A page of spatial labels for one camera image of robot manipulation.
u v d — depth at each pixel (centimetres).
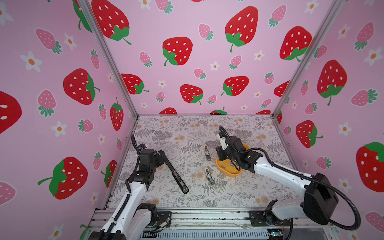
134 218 57
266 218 66
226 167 92
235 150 60
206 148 97
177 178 87
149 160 62
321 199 41
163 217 75
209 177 86
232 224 73
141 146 73
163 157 98
